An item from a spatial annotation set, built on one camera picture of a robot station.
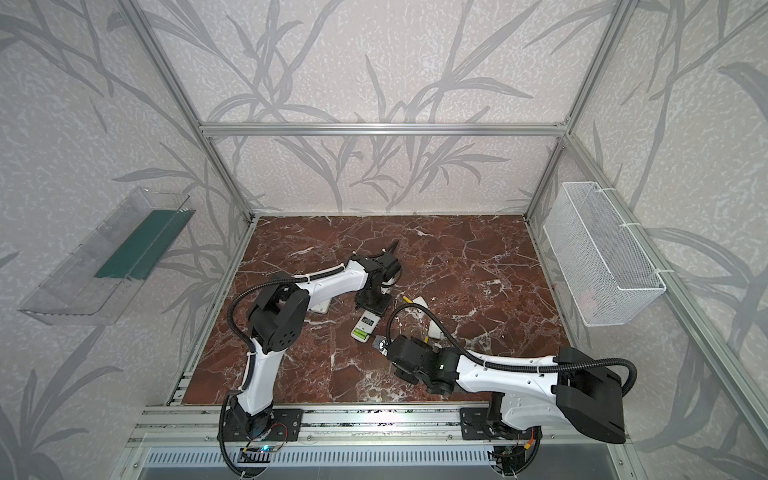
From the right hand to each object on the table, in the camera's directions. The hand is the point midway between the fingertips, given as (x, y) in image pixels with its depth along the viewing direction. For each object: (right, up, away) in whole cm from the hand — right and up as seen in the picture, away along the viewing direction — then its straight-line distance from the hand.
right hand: (402, 340), depth 82 cm
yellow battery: (+2, +8, +14) cm, 16 cm away
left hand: (-6, +8, +12) cm, 15 cm away
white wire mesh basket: (+43, +20, -22) cm, 52 cm away
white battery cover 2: (+10, +1, +7) cm, 12 cm away
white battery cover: (+6, +8, +14) cm, 17 cm away
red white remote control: (-11, +2, +7) cm, 13 cm away
